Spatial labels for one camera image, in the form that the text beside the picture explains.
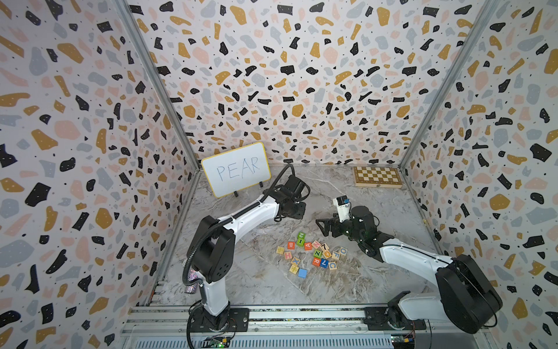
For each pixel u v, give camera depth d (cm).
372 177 114
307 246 91
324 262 86
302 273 84
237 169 104
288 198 65
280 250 90
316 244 92
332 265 86
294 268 85
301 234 95
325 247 90
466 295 42
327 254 88
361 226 66
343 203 76
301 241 92
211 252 47
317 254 88
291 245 91
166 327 74
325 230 78
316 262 87
